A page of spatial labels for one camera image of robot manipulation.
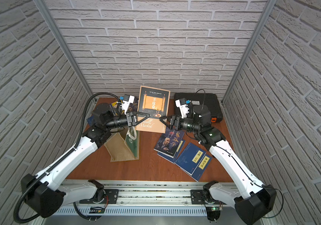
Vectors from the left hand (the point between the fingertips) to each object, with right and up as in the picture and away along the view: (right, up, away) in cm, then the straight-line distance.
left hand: (151, 116), depth 61 cm
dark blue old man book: (+9, -18, +31) cm, 37 cm away
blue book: (-52, -4, +45) cm, 69 cm away
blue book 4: (+29, -32, +22) cm, 48 cm away
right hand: (+7, -2, +5) cm, 8 cm away
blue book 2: (+10, -29, +26) cm, 40 cm away
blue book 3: (+22, -27, +24) cm, 43 cm away
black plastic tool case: (+45, +13, +55) cm, 73 cm away
